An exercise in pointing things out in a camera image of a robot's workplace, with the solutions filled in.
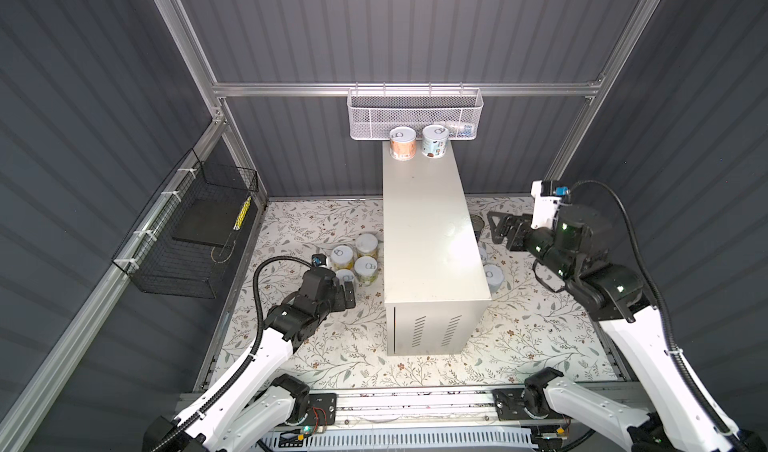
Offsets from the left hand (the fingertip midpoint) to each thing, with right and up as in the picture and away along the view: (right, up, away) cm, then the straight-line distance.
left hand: (337, 288), depth 81 cm
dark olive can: (+35, +17, -13) cm, 41 cm away
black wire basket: (-38, +9, -15) cm, 42 cm away
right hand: (+40, +19, -17) cm, 48 cm away
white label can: (+47, +1, +11) cm, 48 cm away
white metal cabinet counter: (+23, +5, -24) cm, 34 cm away
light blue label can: (+1, +2, +11) cm, 11 cm away
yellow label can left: (-1, +6, +16) cm, 17 cm away
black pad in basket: (-32, +18, -5) cm, 37 cm away
